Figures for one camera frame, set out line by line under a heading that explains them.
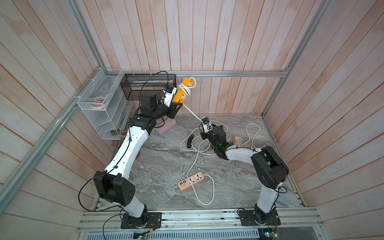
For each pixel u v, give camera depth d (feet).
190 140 3.31
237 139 3.29
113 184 1.34
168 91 2.01
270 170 1.63
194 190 2.67
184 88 2.21
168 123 3.71
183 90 2.22
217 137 2.30
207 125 2.50
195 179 2.75
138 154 3.23
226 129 3.63
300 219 2.49
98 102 2.40
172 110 2.12
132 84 2.93
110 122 2.54
